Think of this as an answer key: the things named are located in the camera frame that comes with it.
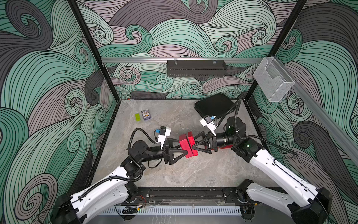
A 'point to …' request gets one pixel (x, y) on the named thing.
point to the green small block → (137, 117)
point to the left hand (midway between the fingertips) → (185, 147)
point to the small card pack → (146, 114)
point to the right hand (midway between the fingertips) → (192, 146)
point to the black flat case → (217, 105)
